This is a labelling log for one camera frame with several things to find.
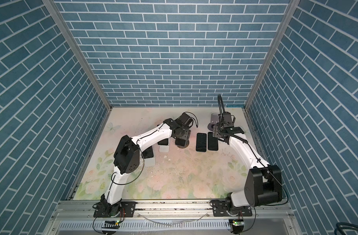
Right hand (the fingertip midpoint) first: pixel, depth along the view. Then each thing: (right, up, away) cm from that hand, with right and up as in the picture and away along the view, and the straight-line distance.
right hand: (223, 131), depth 88 cm
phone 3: (-27, -8, +6) cm, 28 cm away
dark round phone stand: (-23, -9, +5) cm, 25 cm away
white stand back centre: (-38, -12, +8) cm, 40 cm away
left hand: (-22, -3, +5) cm, 23 cm away
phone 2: (-13, -8, +8) cm, 17 cm away
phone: (-5, -8, +10) cm, 14 cm away
